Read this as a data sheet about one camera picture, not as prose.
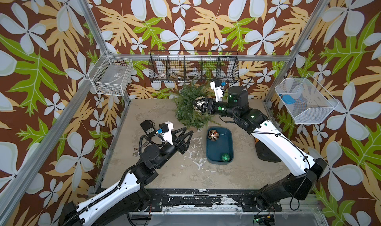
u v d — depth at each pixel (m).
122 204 0.57
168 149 0.58
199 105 0.62
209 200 0.75
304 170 0.40
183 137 0.58
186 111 0.78
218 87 0.59
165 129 0.56
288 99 0.86
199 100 0.61
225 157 0.84
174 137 0.60
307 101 0.82
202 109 0.59
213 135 0.93
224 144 0.93
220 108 0.58
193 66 0.98
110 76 0.87
